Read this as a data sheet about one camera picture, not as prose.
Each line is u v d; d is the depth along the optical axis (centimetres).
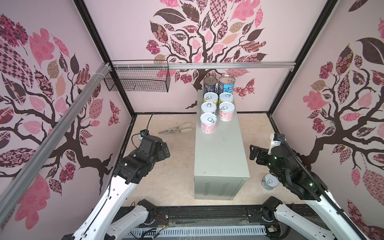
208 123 62
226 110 67
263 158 58
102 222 37
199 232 70
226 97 73
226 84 74
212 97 73
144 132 58
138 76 95
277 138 55
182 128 110
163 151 63
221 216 75
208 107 68
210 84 73
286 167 47
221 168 55
